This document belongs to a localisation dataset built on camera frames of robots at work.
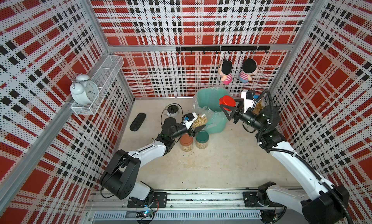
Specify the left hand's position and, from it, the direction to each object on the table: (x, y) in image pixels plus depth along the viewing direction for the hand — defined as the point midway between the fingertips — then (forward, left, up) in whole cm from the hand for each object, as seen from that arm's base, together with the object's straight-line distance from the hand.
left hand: (202, 119), depth 79 cm
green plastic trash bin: (+21, -6, -4) cm, 22 cm away
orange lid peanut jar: (-9, +9, -11) cm, 17 cm away
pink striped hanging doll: (+36, -16, +8) cm, 40 cm away
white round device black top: (+22, +22, -19) cm, 36 cm away
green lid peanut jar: (-6, +1, -13) cm, 14 cm away
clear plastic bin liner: (+10, +4, 0) cm, 11 cm away
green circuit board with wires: (-42, +29, -21) cm, 55 cm away
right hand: (-2, -10, +16) cm, 19 cm away
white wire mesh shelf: (+25, +59, +12) cm, 65 cm away
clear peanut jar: (-3, +1, +3) cm, 4 cm away
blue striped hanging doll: (+35, -32, +10) cm, 48 cm away
